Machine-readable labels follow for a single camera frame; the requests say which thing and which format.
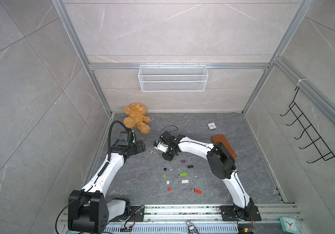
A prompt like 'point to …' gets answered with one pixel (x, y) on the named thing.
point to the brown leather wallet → (221, 139)
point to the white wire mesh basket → (173, 78)
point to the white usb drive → (185, 181)
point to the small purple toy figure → (192, 228)
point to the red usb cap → (169, 189)
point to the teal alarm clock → (289, 225)
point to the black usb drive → (190, 166)
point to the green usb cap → (164, 176)
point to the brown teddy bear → (136, 111)
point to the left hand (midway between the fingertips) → (141, 144)
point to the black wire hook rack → (317, 142)
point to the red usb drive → (197, 191)
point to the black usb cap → (164, 169)
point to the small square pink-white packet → (212, 126)
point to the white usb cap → (167, 182)
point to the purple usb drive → (183, 162)
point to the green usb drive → (183, 174)
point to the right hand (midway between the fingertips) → (168, 155)
